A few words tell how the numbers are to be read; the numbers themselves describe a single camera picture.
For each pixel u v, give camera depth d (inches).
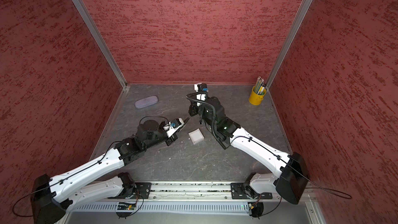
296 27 34.4
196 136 36.3
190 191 29.8
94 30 34.7
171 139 24.9
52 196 15.4
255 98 41.0
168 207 28.0
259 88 40.7
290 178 15.2
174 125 23.5
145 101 41.6
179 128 24.5
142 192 29.1
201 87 22.4
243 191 29.2
